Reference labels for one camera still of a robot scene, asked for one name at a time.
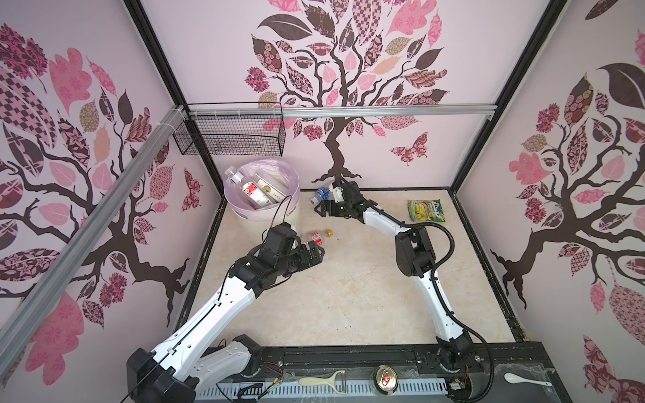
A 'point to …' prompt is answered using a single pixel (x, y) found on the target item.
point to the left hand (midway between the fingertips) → (314, 260)
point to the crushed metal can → (385, 379)
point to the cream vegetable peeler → (327, 381)
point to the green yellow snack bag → (426, 210)
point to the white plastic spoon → (514, 379)
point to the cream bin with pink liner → (280, 175)
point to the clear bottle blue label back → (322, 194)
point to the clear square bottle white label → (270, 191)
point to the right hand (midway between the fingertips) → (324, 204)
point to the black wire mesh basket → (251, 128)
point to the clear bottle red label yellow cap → (317, 237)
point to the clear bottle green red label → (255, 196)
